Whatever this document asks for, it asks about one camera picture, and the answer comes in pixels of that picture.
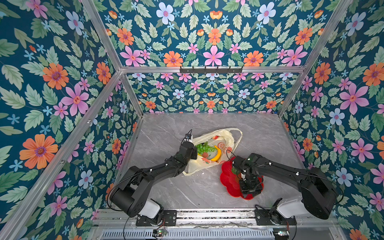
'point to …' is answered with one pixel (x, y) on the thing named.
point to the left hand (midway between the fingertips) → (195, 143)
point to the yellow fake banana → (217, 155)
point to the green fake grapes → (204, 147)
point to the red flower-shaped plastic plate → (230, 179)
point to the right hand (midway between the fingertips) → (246, 196)
